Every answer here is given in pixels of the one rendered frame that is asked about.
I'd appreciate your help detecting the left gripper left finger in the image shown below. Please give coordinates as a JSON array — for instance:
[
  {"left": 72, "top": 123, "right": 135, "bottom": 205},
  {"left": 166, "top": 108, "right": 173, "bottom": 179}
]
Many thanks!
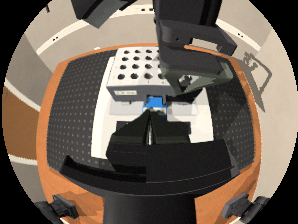
[{"left": 108, "top": 107, "right": 150, "bottom": 145}]

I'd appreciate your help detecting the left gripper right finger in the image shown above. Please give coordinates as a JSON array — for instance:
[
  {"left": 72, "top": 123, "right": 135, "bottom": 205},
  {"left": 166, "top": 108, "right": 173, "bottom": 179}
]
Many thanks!
[{"left": 150, "top": 107, "right": 191, "bottom": 145}]

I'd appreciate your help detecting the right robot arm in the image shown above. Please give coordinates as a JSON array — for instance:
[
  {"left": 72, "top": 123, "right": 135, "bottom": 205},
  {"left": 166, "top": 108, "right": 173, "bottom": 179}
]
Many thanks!
[{"left": 71, "top": 0, "right": 271, "bottom": 224}]

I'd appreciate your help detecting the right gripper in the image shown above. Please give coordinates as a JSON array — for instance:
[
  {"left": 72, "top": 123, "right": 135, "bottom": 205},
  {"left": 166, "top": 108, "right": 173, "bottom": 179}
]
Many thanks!
[{"left": 153, "top": 0, "right": 238, "bottom": 96}]

